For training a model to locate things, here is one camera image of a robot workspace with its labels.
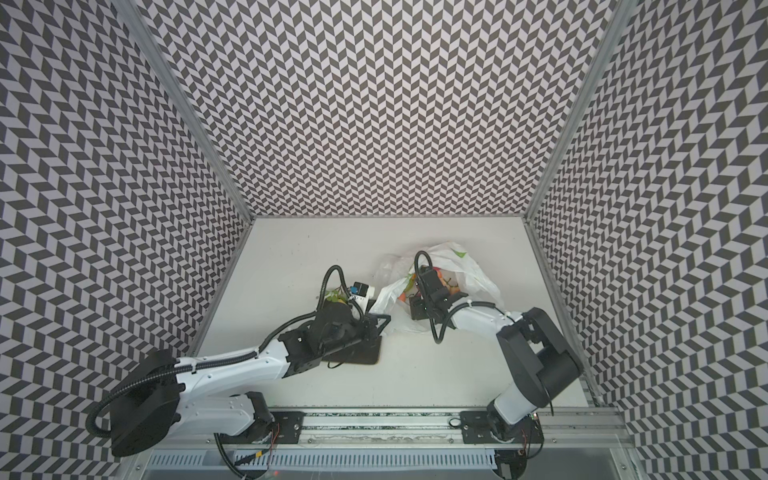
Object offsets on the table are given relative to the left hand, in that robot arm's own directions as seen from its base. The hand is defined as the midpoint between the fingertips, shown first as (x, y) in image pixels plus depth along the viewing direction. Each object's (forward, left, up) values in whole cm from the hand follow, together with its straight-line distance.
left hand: (391, 321), depth 77 cm
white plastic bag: (+13, -18, +4) cm, 23 cm away
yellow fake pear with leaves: (+12, +17, -7) cm, 22 cm away
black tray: (-9, +6, +2) cm, 11 cm away
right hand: (+9, -9, -13) cm, 18 cm away
